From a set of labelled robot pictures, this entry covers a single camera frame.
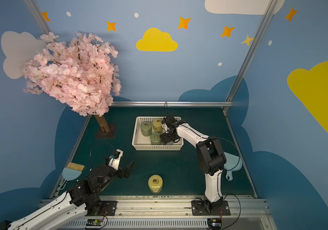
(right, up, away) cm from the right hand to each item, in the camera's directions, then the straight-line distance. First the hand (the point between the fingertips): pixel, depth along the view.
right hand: (170, 137), depth 96 cm
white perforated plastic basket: (-21, -4, +5) cm, 22 cm away
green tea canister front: (-10, -1, -3) cm, 10 cm away
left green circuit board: (-39, -42, -24) cm, 62 cm away
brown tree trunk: (-46, +10, 0) cm, 47 cm away
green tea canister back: (-17, +5, +4) cm, 18 cm away
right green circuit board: (+23, -43, -23) cm, 54 cm away
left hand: (-24, -9, -20) cm, 33 cm away
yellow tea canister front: (-8, -22, -22) cm, 32 cm away
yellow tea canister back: (-9, +7, +5) cm, 12 cm away
